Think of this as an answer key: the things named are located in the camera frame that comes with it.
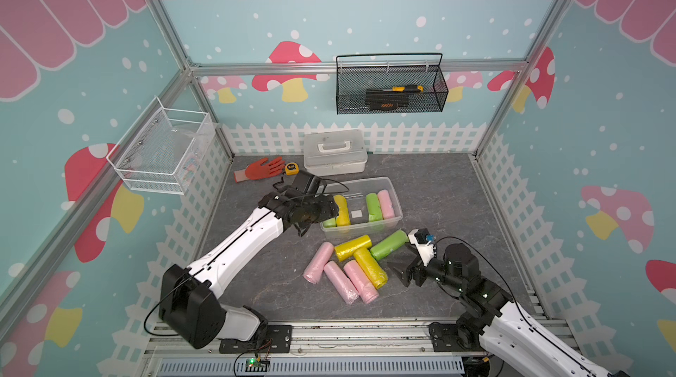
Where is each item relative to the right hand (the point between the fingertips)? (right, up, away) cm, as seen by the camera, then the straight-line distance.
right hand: (398, 254), depth 77 cm
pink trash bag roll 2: (-25, -5, +9) cm, 27 cm away
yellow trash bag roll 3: (-6, -7, +6) cm, 11 cm away
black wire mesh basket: (+1, +57, +18) cm, 60 cm away
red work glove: (-53, +26, +35) cm, 69 cm away
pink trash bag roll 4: (-11, -10, +5) cm, 15 cm away
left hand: (-21, +11, +4) cm, 24 cm away
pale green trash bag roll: (-21, +6, +18) cm, 28 cm away
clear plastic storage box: (-8, +13, +26) cm, 30 cm away
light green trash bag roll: (-1, -1, +13) cm, 13 cm away
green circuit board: (-40, -30, -4) cm, 50 cm away
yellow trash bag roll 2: (-15, -1, +11) cm, 19 cm away
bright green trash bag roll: (-5, +12, +21) cm, 24 cm away
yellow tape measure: (-39, +27, +36) cm, 59 cm away
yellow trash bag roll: (-16, +10, +22) cm, 29 cm away
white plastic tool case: (-20, +33, +28) cm, 48 cm away
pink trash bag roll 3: (-17, -10, +5) cm, 20 cm away
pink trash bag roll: (0, +12, +21) cm, 24 cm away
